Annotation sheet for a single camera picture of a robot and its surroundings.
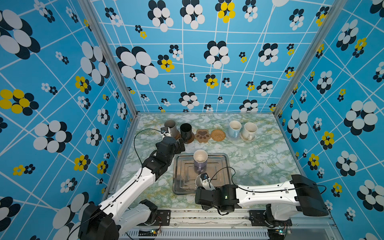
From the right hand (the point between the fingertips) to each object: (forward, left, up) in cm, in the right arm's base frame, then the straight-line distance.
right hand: (203, 199), depth 74 cm
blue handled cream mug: (+42, -21, +5) cm, 47 cm away
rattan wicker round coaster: (+44, -11, -5) cm, 46 cm away
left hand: (+26, +15, +15) cm, 34 cm away
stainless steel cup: (+45, +21, +6) cm, 50 cm away
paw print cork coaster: (+43, 0, -4) cm, 43 cm away
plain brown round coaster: (+43, +18, -3) cm, 47 cm away
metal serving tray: (+17, +11, -6) cm, 21 cm away
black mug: (+41, +11, +3) cm, 42 cm away
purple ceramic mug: (+26, +1, -4) cm, 27 cm away
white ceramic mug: (+44, -32, 0) cm, 55 cm away
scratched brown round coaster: (+40, +7, -5) cm, 41 cm away
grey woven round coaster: (+41, -22, -6) cm, 47 cm away
